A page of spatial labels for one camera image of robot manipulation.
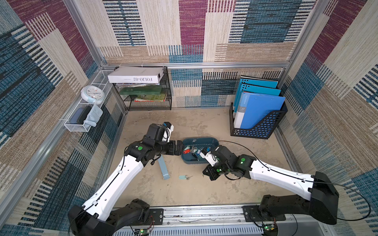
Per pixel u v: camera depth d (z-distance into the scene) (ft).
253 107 3.01
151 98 3.24
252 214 2.39
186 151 3.16
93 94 2.46
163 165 2.81
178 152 2.13
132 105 3.93
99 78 2.85
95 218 1.22
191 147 3.22
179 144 2.17
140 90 3.20
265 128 3.08
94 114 2.26
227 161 1.94
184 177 2.82
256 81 3.04
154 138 1.80
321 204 1.28
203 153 2.34
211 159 2.21
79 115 2.13
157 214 2.45
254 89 3.04
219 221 2.39
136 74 2.78
